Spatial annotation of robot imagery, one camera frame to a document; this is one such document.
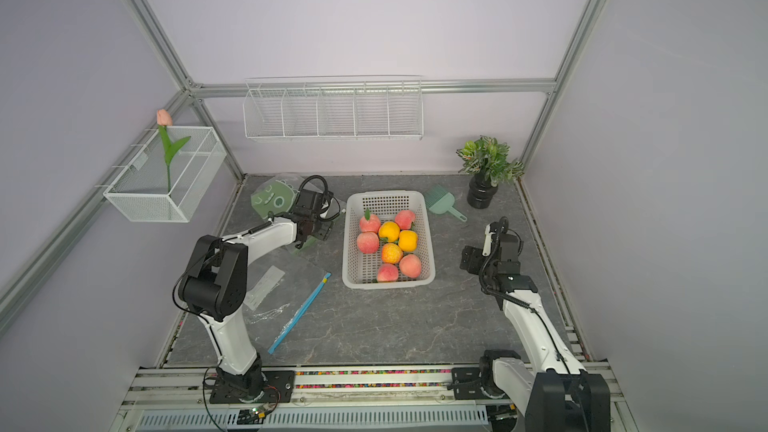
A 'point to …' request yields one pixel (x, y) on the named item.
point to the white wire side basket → (140, 190)
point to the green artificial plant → (487, 154)
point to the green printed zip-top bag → (275, 197)
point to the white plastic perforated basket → (359, 269)
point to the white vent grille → (319, 416)
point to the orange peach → (391, 253)
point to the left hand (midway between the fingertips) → (318, 221)
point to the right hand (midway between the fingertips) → (477, 251)
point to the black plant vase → (481, 191)
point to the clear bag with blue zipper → (275, 300)
